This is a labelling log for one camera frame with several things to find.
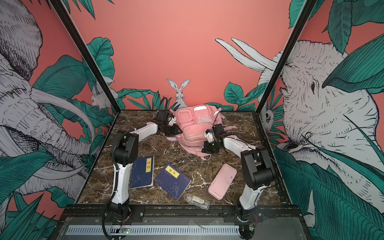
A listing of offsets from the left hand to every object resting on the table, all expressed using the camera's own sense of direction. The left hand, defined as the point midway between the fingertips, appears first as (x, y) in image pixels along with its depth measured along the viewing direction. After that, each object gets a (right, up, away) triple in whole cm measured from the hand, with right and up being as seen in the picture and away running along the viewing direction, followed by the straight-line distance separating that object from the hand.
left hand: (181, 129), depth 101 cm
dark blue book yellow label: (-3, -29, -18) cm, 34 cm away
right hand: (+13, -12, -11) cm, 21 cm away
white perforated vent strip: (-11, -47, -31) cm, 58 cm away
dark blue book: (-22, -25, -15) cm, 36 cm away
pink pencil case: (+25, -30, -17) cm, 43 cm away
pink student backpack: (+8, +6, +9) cm, 14 cm away
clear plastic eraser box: (+11, -37, -24) cm, 46 cm away
